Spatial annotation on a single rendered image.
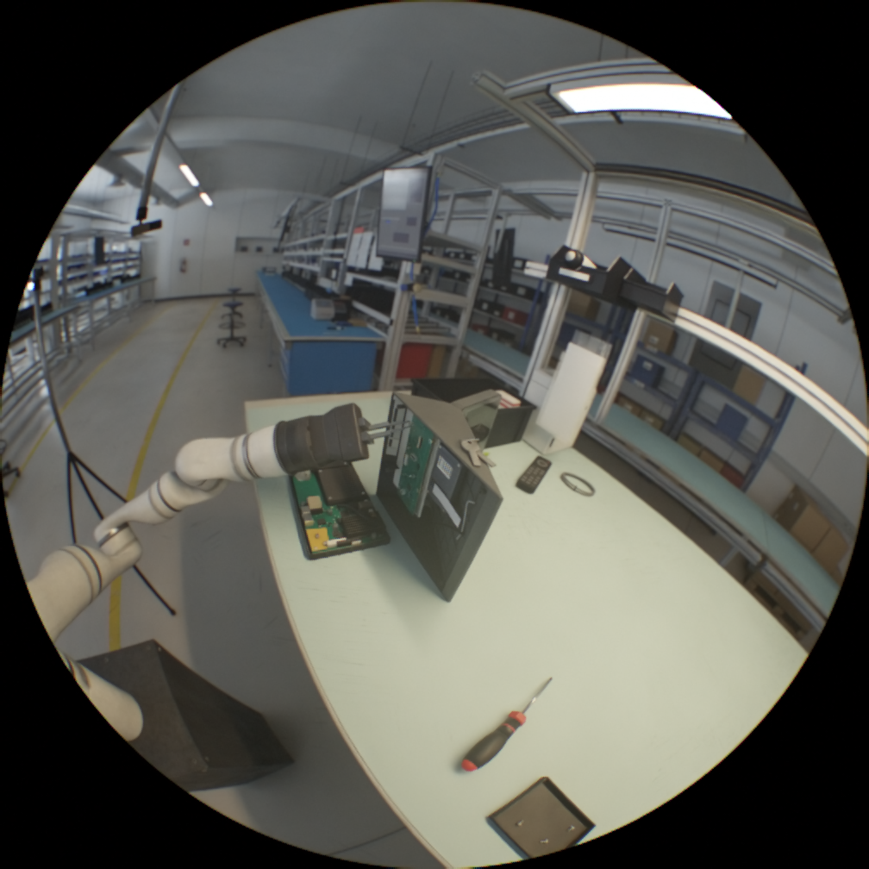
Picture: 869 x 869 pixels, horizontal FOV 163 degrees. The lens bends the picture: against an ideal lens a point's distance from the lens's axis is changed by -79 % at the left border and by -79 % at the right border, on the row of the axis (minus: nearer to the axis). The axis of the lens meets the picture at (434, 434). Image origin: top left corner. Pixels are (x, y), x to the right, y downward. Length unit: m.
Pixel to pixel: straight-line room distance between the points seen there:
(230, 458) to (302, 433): 0.12
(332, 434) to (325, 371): 1.58
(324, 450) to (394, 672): 0.29
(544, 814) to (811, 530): 3.45
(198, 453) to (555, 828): 0.67
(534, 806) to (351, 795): 1.03
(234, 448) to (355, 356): 1.61
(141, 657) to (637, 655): 0.82
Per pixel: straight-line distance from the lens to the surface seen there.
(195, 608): 1.67
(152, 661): 0.64
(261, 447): 0.43
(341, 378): 2.03
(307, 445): 0.40
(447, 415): 0.42
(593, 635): 0.54
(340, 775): 1.39
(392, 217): 1.68
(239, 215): 11.54
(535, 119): 0.95
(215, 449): 0.49
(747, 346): 0.82
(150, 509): 0.60
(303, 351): 1.90
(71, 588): 0.51
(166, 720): 0.61
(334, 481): 0.56
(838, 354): 4.65
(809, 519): 3.62
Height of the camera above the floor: 1.38
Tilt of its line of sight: 29 degrees down
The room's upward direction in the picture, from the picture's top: 15 degrees clockwise
